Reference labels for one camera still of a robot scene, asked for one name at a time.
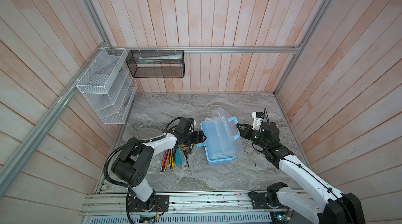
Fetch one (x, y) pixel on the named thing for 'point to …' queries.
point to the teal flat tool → (178, 160)
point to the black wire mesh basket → (156, 63)
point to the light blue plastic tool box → (221, 133)
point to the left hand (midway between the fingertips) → (200, 141)
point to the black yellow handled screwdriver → (190, 148)
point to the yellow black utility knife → (172, 157)
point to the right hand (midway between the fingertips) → (237, 124)
